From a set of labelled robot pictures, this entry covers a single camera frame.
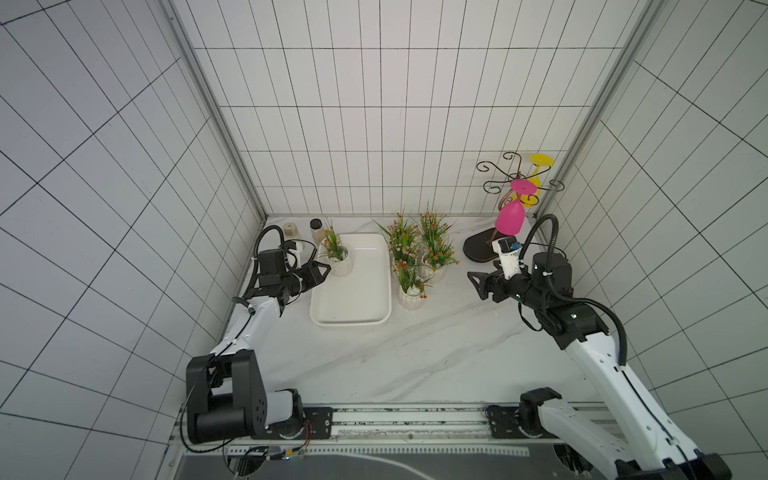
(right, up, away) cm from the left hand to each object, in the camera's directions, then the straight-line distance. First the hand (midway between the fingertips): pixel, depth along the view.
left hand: (324, 273), depth 87 cm
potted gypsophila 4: (+35, +7, +8) cm, 37 cm away
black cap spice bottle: (-6, +13, +17) cm, 22 cm away
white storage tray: (+11, -8, +5) cm, 15 cm away
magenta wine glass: (+57, +18, +2) cm, 60 cm away
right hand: (+44, +4, -12) cm, 46 cm away
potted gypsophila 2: (+26, -3, +1) cm, 26 cm away
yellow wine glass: (+67, +35, +5) cm, 76 cm away
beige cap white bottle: (-15, +13, +14) cm, 24 cm away
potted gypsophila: (+2, +5, +11) cm, 12 cm away
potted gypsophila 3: (+23, +10, +4) cm, 26 cm away
